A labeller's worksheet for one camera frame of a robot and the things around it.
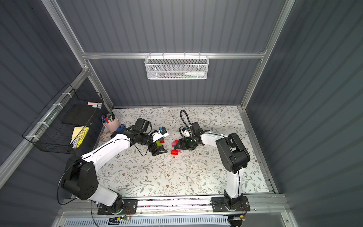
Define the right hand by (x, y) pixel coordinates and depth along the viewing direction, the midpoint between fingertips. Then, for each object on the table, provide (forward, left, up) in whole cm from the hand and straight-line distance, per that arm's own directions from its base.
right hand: (181, 147), depth 92 cm
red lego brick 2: (+7, +3, -3) cm, 8 cm away
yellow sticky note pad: (-11, +44, +31) cm, 55 cm away
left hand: (-3, +11, +10) cm, 15 cm away
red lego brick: (+5, +13, -1) cm, 14 cm away
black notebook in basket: (+7, +56, +25) cm, 61 cm away
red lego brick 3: (-3, +4, -1) cm, 5 cm away
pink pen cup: (+15, +49, +8) cm, 52 cm away
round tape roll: (+10, +55, -3) cm, 56 cm away
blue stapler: (+16, +45, 0) cm, 48 cm away
